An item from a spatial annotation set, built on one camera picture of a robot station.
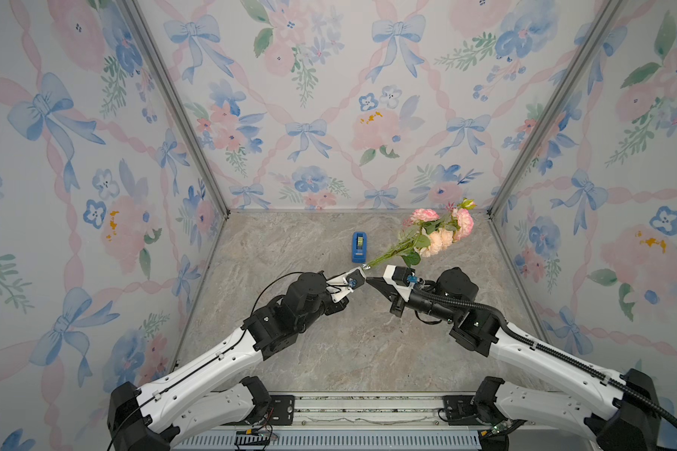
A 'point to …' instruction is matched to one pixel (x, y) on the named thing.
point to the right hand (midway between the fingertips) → (371, 276)
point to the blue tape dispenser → (359, 247)
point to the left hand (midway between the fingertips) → (341, 270)
